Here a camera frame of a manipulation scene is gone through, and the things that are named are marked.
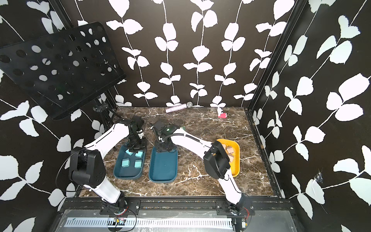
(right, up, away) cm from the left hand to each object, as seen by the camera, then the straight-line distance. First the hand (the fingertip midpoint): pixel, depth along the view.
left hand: (144, 148), depth 86 cm
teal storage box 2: (-8, -15, +1) cm, 17 cm away
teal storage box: (+11, -12, +3) cm, 17 cm away
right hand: (+9, 0, -1) cm, 9 cm away
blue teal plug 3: (-12, -9, +2) cm, 15 cm away
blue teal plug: (-12, -4, +7) cm, 14 cm away
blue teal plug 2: (-4, -5, +4) cm, 8 cm away
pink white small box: (+55, +21, +29) cm, 66 cm away
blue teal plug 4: (-4, -10, +1) cm, 11 cm away
